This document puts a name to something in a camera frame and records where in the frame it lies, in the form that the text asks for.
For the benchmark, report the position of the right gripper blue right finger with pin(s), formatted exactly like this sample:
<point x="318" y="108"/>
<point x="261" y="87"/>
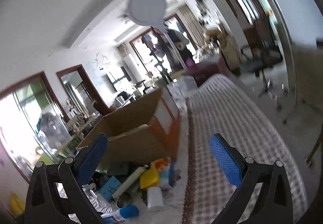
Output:
<point x="229" y="159"/>

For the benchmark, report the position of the brown cardboard box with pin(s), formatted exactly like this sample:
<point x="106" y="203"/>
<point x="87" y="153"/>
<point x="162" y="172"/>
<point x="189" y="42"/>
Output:
<point x="140" y="132"/>

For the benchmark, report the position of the black office chair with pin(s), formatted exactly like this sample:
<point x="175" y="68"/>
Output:
<point x="263" y="54"/>

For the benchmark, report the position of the quilted patterned bedspread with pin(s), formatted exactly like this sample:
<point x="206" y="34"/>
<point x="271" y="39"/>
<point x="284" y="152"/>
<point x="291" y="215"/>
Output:
<point x="220" y="106"/>

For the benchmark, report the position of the white cup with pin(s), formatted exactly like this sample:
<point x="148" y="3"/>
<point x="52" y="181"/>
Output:
<point x="155" y="199"/>

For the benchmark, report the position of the round white ring lamp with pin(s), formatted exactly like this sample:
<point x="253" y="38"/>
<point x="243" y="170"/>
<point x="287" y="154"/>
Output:
<point x="148" y="13"/>

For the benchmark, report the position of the blue card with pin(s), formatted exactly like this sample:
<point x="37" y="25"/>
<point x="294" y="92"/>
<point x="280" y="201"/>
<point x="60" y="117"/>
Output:
<point x="109" y="188"/>

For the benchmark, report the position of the colourful cartoon package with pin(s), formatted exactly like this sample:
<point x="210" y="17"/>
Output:
<point x="166" y="172"/>

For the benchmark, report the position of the blue white tube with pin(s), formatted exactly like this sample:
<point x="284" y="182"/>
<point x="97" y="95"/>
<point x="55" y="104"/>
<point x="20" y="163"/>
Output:
<point x="121" y="214"/>

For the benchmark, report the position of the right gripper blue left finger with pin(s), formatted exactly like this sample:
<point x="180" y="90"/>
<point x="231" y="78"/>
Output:
<point x="88" y="159"/>

